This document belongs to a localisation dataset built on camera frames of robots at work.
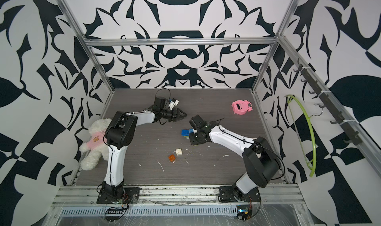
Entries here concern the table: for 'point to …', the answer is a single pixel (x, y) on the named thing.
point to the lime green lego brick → (191, 130)
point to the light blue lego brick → (185, 132)
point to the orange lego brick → (171, 157)
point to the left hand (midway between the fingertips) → (185, 113)
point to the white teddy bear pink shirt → (96, 144)
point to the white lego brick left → (178, 151)
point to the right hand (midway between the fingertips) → (192, 138)
